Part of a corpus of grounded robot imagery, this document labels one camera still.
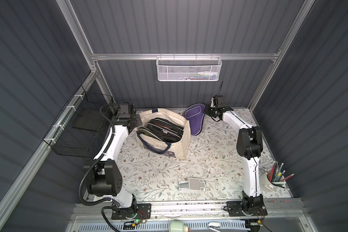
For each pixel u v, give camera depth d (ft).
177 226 2.06
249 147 2.02
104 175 1.42
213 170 2.89
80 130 2.42
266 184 2.42
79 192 1.28
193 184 2.58
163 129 2.91
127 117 2.15
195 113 3.50
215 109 2.68
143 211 2.38
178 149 2.60
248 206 2.15
